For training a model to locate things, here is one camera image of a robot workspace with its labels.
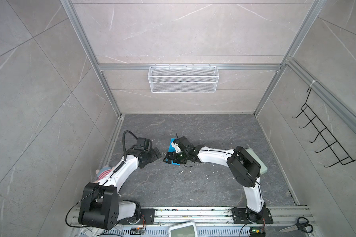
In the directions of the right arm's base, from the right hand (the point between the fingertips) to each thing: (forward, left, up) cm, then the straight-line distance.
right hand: (168, 160), depth 90 cm
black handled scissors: (-34, -67, -5) cm, 76 cm away
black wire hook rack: (-8, -74, +28) cm, 80 cm away
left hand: (+2, +8, +4) cm, 10 cm away
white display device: (-35, -10, +1) cm, 37 cm away
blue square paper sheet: (+2, -3, +9) cm, 10 cm away
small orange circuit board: (-35, +14, -4) cm, 38 cm away
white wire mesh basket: (+49, -11, +26) cm, 56 cm away
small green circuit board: (-37, -44, -5) cm, 58 cm away
